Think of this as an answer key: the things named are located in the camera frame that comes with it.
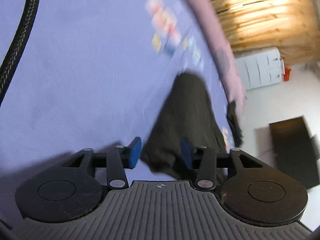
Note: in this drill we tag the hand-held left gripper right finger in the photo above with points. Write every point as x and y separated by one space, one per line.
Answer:
188 153

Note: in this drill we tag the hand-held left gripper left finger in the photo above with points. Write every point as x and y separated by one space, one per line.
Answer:
133 153

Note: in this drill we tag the dark brown ribbed pants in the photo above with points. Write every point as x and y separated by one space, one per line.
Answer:
185 117

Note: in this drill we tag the purple floral bed sheet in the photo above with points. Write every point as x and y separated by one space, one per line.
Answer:
87 67

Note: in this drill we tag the pink floral quilt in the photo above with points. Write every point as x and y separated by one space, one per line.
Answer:
220 55

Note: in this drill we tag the dark floor mat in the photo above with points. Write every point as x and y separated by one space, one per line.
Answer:
295 152

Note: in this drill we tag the small red object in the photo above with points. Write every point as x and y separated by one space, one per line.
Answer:
288 73

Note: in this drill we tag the beige patterned curtain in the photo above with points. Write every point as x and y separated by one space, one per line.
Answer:
262 12

